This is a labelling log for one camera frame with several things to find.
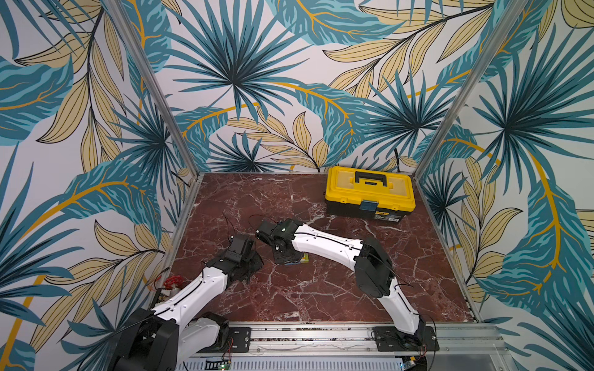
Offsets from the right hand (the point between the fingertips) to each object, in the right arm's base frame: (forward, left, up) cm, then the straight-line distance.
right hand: (285, 257), depth 86 cm
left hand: (-2, +9, -1) cm, 9 cm away
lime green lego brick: (0, -8, -3) cm, 8 cm away
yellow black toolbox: (+20, -37, +11) cm, 43 cm away
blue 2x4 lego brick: (-6, -3, +10) cm, 12 cm away
